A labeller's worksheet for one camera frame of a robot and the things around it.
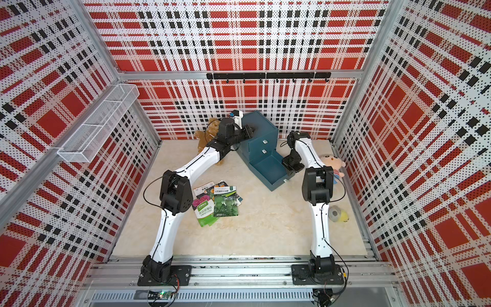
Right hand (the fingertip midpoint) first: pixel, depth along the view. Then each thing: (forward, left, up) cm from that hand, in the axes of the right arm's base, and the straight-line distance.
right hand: (288, 170), depth 98 cm
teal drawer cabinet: (+9, +14, +3) cm, 17 cm away
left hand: (+13, +14, +18) cm, 27 cm away
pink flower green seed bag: (-18, +43, -5) cm, 47 cm away
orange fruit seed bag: (-13, +26, -7) cm, 30 cm away
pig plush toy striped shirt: (+5, -25, 0) cm, 26 cm away
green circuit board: (-52, +51, -5) cm, 74 cm away
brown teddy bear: (+22, +47, +2) cm, 52 cm away
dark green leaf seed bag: (-16, +32, -6) cm, 37 cm away
